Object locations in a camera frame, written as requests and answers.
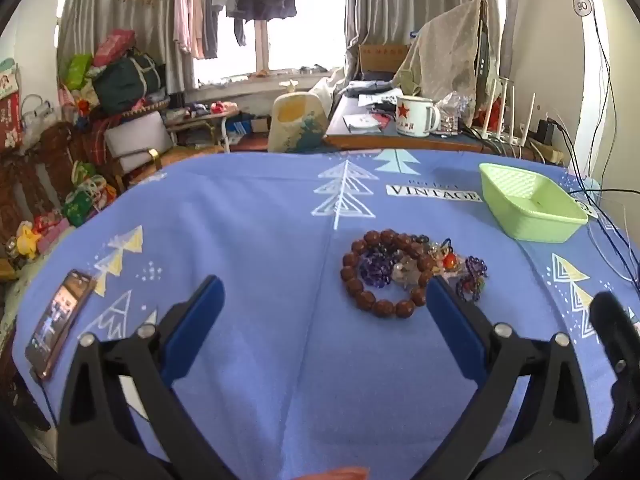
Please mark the low folding table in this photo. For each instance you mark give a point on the low folding table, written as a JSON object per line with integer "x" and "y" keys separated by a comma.
{"x": 200, "y": 122}

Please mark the pink package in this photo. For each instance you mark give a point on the pink package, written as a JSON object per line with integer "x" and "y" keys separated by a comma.
{"x": 115, "y": 45}

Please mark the person's left hand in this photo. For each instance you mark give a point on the person's left hand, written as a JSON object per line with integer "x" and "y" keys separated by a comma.
{"x": 335, "y": 474}

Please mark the grey curtain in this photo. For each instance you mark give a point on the grey curtain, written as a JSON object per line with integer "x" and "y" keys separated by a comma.
{"x": 100, "y": 20}
{"x": 380, "y": 5}

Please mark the green plastic bag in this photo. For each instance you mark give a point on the green plastic bag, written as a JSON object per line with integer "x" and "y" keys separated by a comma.
{"x": 77, "y": 72}

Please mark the red bead charm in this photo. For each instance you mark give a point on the red bead charm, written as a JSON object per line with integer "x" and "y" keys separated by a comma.
{"x": 450, "y": 260}

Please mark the green plastic basket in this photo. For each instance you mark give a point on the green plastic basket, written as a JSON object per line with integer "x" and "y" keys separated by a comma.
{"x": 525, "y": 195}

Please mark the wooden desk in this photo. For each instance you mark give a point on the wooden desk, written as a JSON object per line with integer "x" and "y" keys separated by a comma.
{"x": 400, "y": 142}

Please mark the blue printed tablecloth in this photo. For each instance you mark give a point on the blue printed tablecloth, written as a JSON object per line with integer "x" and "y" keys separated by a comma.
{"x": 260, "y": 240}

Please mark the green gift bag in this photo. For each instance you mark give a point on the green gift bag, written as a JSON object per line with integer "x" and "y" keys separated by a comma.
{"x": 80, "y": 207}

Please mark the white router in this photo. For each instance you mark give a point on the white router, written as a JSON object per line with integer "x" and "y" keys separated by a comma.
{"x": 500, "y": 136}

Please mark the red carton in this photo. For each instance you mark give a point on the red carton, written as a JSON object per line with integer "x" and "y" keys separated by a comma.
{"x": 10, "y": 120}

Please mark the cardboard box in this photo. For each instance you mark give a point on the cardboard box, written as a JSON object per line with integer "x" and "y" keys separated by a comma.
{"x": 380, "y": 60}

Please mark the pale yellow and blue bag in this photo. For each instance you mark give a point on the pale yellow and blue bag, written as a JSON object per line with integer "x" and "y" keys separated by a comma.
{"x": 295, "y": 125}

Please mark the yellow toy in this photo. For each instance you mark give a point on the yellow toy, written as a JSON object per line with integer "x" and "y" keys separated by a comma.
{"x": 27, "y": 240}

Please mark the dark green duffel bag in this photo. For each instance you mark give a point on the dark green duffel bag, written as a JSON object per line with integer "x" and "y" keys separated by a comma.
{"x": 125, "y": 85}

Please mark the white enamel mug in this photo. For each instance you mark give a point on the white enamel mug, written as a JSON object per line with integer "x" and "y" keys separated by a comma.
{"x": 412, "y": 117}

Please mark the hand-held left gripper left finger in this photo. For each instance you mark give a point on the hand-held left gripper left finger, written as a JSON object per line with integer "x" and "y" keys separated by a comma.
{"x": 195, "y": 320}

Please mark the beige draped cloth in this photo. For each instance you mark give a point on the beige draped cloth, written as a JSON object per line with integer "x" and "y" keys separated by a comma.
{"x": 445, "y": 50}

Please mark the round wall sticker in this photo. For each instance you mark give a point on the round wall sticker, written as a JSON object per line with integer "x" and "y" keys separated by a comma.
{"x": 582, "y": 6}

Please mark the smartphone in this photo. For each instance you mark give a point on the smartphone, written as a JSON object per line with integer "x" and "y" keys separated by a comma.
{"x": 55, "y": 320}

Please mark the white cushion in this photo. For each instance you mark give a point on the white cushion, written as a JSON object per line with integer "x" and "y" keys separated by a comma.
{"x": 135, "y": 137}

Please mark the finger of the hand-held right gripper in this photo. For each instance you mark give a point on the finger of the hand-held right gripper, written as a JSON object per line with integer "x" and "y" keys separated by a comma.
{"x": 607, "y": 320}

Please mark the white booklet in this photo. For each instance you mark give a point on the white booklet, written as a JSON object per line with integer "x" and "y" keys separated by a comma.
{"x": 362, "y": 122}

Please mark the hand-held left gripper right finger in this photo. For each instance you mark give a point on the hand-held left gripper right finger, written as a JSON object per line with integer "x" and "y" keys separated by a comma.
{"x": 455, "y": 325}

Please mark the black monitor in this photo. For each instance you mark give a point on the black monitor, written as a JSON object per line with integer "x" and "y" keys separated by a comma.
{"x": 485, "y": 60}

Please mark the crumpled clear plastic wrap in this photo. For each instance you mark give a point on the crumpled clear plastic wrap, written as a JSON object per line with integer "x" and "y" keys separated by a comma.
{"x": 455, "y": 107}

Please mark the brown fuzzy blanket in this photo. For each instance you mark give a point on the brown fuzzy blanket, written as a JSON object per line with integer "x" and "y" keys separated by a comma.
{"x": 50, "y": 160}

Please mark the black power adapter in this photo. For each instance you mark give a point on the black power adapter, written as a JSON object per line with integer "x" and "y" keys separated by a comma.
{"x": 542, "y": 130}

